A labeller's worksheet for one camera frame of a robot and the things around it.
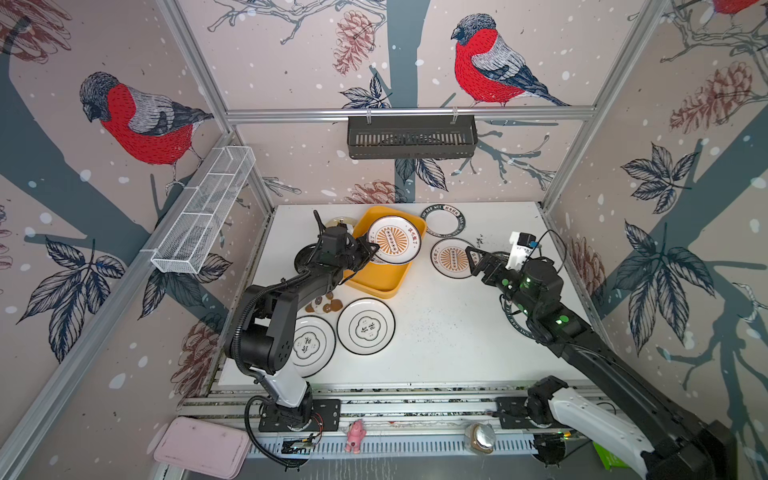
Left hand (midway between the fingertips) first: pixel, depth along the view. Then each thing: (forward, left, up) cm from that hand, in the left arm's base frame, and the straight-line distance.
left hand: (380, 244), depth 89 cm
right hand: (-12, -24, +10) cm, 29 cm away
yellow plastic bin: (-6, -1, -12) cm, 13 cm away
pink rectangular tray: (-49, +41, -13) cm, 65 cm away
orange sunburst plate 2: (+5, -24, -15) cm, 29 cm away
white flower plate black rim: (-20, +4, -15) cm, 25 cm away
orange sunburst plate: (+5, -5, -3) cm, 8 cm away
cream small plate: (+22, +19, -14) cm, 32 cm away
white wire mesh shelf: (-8, +47, +14) cm, 49 cm away
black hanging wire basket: (+40, -13, +12) cm, 44 cm away
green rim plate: (+22, -24, -14) cm, 36 cm away
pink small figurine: (-46, +5, -14) cm, 49 cm away
